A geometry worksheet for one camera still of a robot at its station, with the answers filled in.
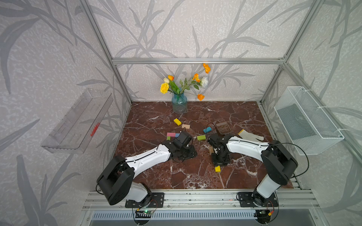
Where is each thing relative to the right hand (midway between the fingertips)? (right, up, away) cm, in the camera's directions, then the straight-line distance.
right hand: (214, 165), depth 86 cm
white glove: (+28, +15, +14) cm, 35 cm away
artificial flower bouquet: (-29, +50, +7) cm, 59 cm away
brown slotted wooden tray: (+10, +21, +18) cm, 30 cm away
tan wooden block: (-17, +22, +20) cm, 34 cm away
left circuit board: (-38, -20, -14) cm, 45 cm away
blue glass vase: (-23, +39, +19) cm, 50 cm away
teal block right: (-3, +20, +16) cm, 26 cm away
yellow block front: (+1, -1, -3) cm, 3 cm away
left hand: (-12, +7, -4) cm, 14 cm away
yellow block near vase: (-25, +25, +22) cm, 41 cm away
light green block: (-7, +15, +13) cm, 21 cm away
